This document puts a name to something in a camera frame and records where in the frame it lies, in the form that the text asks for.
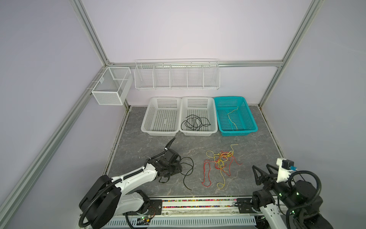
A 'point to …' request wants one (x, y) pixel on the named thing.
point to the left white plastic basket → (162, 117)
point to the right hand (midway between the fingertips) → (262, 167)
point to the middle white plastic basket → (198, 116)
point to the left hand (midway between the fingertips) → (179, 170)
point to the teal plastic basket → (234, 117)
